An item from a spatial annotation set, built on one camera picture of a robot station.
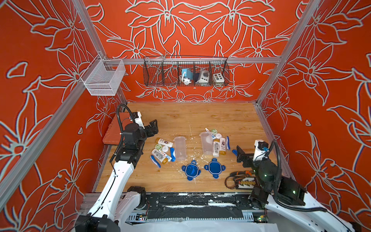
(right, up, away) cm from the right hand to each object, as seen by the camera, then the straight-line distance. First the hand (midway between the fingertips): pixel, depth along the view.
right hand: (242, 146), depth 69 cm
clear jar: (-31, -5, +23) cm, 39 cm away
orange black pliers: (+5, -18, +13) cm, 23 cm away
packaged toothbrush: (-36, -10, +20) cm, 42 cm away
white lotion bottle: (-43, -10, +19) cm, 48 cm away
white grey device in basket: (-16, +39, +21) cm, 48 cm away
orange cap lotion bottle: (-3, -5, +23) cm, 24 cm away
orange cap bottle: (-41, -3, +25) cm, 48 cm away
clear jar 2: (-13, -3, +26) cm, 29 cm away
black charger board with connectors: (+6, -22, +9) cm, 24 cm away
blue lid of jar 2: (-10, -16, +15) cm, 24 cm away
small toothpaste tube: (-9, +1, +29) cm, 30 cm away
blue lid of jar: (-24, -17, +15) cm, 33 cm away
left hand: (-47, +12, +8) cm, 49 cm away
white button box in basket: (-5, +41, +26) cm, 48 cm away
